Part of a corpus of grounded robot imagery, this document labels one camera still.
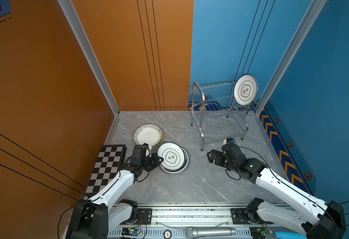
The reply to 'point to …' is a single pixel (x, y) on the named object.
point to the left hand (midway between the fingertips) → (164, 156)
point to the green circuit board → (130, 231)
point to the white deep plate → (149, 133)
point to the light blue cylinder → (284, 235)
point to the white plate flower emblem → (173, 155)
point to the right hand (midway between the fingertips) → (213, 156)
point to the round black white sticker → (167, 234)
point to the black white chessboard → (109, 162)
